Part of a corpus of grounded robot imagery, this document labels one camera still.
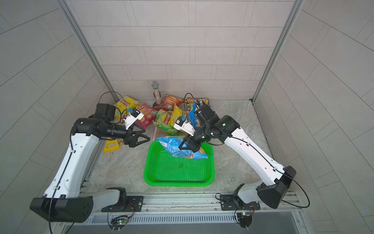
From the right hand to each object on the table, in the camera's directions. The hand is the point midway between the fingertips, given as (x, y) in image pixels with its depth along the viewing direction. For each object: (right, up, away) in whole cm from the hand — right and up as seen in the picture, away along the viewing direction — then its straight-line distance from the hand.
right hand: (181, 147), depth 61 cm
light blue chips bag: (-4, +1, +1) cm, 4 cm away
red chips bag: (-13, +21, +41) cm, 48 cm away
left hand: (-16, +6, +5) cm, 18 cm away
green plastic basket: (-13, -18, +21) cm, 30 cm away
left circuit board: (-29, -35, +3) cm, 45 cm away
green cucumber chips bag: (-15, +10, +27) cm, 33 cm away
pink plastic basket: (-18, +2, +31) cm, 36 cm away
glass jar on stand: (-20, +27, +35) cm, 48 cm away
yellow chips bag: (-6, +14, +29) cm, 33 cm away
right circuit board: (+30, -35, +6) cm, 47 cm away
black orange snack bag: (+8, +22, +45) cm, 51 cm away
